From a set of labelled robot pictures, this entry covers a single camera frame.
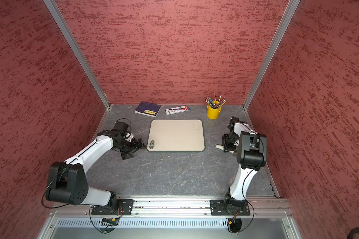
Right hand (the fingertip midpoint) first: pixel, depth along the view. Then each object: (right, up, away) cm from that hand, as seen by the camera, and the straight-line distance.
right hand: (221, 145), depth 97 cm
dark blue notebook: (-54, +26, +21) cm, 64 cm away
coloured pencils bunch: (-3, +28, +8) cm, 29 cm away
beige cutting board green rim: (-31, +6, +7) cm, 33 cm away
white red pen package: (-31, +25, +20) cm, 45 cm away
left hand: (-51, -2, -12) cm, 52 cm away
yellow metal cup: (-3, +22, +13) cm, 26 cm away
